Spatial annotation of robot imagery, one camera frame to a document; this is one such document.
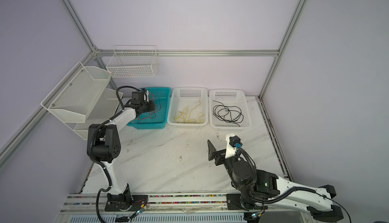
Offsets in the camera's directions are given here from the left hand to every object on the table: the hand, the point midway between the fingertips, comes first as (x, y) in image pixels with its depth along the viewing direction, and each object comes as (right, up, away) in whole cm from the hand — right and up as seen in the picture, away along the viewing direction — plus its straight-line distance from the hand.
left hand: (152, 105), depth 99 cm
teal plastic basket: (+1, -10, +8) cm, 13 cm away
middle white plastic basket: (+19, +7, +19) cm, 28 cm away
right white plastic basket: (+55, +7, +15) cm, 57 cm away
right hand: (+39, -16, -36) cm, 55 cm away
